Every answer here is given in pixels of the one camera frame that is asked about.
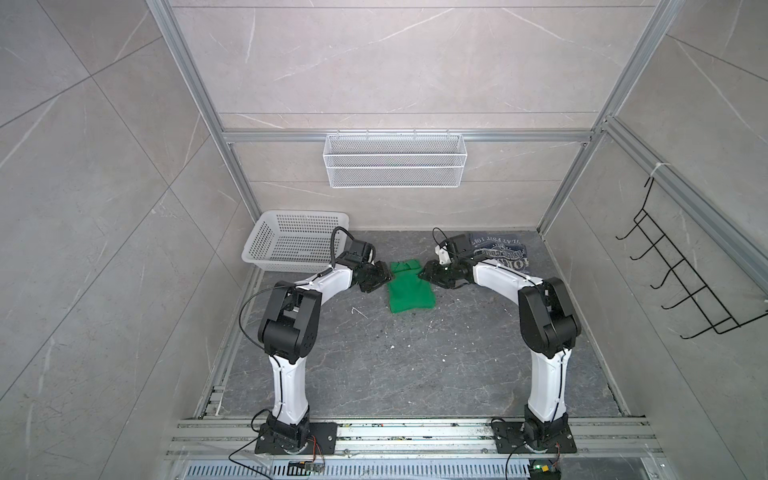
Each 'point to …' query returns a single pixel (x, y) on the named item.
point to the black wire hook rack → (720, 318)
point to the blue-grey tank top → (505, 249)
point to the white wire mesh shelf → (395, 160)
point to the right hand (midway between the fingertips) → (423, 274)
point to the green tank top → (409, 289)
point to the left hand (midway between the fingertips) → (390, 272)
